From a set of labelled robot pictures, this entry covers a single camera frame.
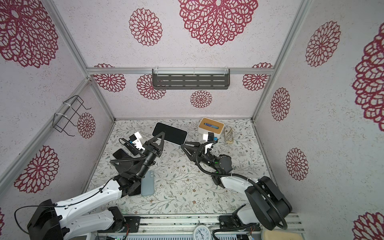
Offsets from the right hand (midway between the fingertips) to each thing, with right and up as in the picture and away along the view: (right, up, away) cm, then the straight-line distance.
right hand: (183, 145), depth 63 cm
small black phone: (-35, -6, +34) cm, 49 cm away
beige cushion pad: (+46, -43, +8) cm, 64 cm away
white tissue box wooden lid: (+15, +11, +48) cm, 51 cm away
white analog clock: (+8, -41, +5) cm, 42 cm away
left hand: (-7, +4, +1) cm, 9 cm away
